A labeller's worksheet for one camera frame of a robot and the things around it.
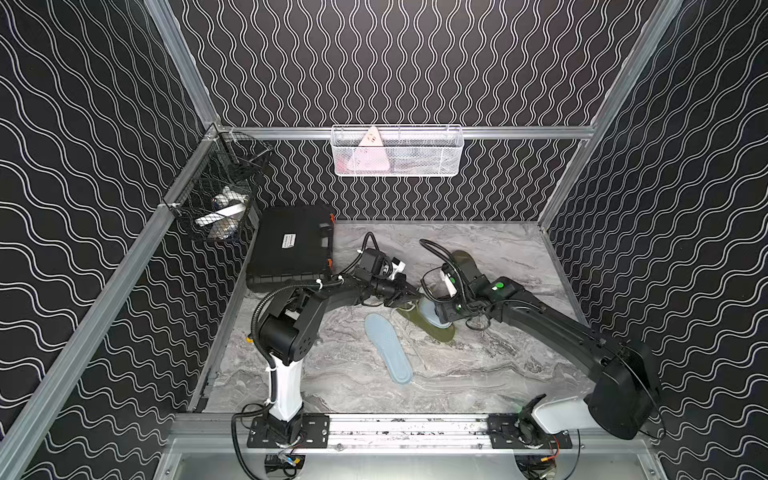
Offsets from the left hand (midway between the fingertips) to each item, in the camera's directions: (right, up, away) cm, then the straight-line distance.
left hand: (422, 291), depth 87 cm
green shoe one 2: (+7, +9, -22) cm, 25 cm away
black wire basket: (-60, +27, -3) cm, 66 cm away
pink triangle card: (-15, +40, +1) cm, 43 cm away
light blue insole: (-11, -14, +3) cm, 18 cm away
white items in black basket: (-50, +19, -14) cm, 56 cm away
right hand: (+7, -3, -3) cm, 9 cm away
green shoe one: (-2, -6, +1) cm, 7 cm away
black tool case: (-43, +16, +19) cm, 50 cm away
